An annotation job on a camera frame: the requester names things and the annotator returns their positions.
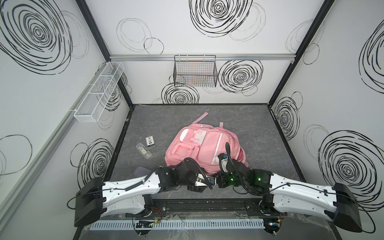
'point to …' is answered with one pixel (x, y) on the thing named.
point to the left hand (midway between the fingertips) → (207, 177)
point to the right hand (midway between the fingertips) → (209, 182)
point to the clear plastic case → (144, 150)
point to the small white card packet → (150, 141)
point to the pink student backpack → (205, 143)
